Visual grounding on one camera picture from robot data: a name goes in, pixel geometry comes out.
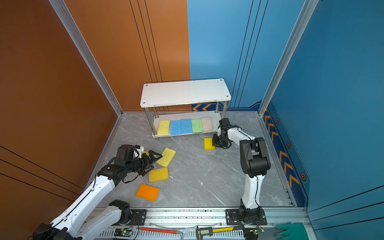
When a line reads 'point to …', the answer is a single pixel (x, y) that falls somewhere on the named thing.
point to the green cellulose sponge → (197, 125)
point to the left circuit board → (123, 232)
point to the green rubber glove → (295, 231)
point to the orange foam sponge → (147, 192)
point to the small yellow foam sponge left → (146, 152)
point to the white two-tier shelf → (186, 107)
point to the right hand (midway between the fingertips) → (212, 144)
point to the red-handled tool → (171, 231)
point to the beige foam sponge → (207, 124)
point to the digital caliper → (208, 231)
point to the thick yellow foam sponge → (208, 144)
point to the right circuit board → (258, 230)
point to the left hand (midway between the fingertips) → (159, 159)
